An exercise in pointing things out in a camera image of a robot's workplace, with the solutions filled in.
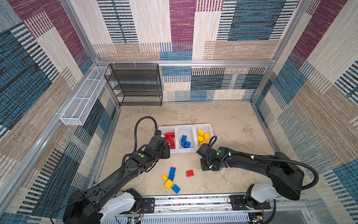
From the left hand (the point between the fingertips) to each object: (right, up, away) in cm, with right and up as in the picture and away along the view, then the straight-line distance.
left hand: (166, 146), depth 81 cm
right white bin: (+27, +8, +20) cm, 35 cm away
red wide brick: (0, +5, +18) cm, 19 cm away
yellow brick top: (+23, 0, +11) cm, 25 cm away
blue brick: (+10, +1, +13) cm, 16 cm away
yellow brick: (+22, +6, +18) cm, 29 cm away
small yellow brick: (-1, -18, 0) cm, 18 cm away
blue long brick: (+3, -16, +3) cm, 17 cm away
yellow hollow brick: (+22, +2, +15) cm, 26 cm away
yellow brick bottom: (+2, -20, -2) cm, 20 cm away
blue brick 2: (+13, -1, +13) cm, 18 cm away
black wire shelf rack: (-27, +42, +29) cm, 58 cm away
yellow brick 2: (+26, +3, +15) cm, 31 cm away
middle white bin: (+14, +7, +22) cm, 27 cm away
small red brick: (+14, -17, +3) cm, 22 cm away
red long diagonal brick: (+3, -2, +12) cm, 13 cm away
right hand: (+24, -13, +3) cm, 27 cm away
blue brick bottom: (+6, -23, -2) cm, 24 cm away
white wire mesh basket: (-59, +21, +11) cm, 63 cm away
